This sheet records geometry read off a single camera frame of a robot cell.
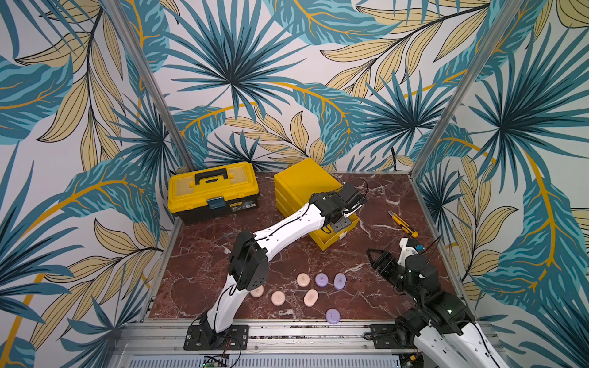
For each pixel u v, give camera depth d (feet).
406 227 3.26
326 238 2.68
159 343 2.45
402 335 2.13
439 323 1.66
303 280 2.75
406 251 2.20
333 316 2.51
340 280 2.75
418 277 1.74
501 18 2.31
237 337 2.42
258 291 2.67
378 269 2.16
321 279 2.75
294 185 2.81
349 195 2.08
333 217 1.93
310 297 2.62
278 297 2.63
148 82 2.74
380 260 2.16
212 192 2.94
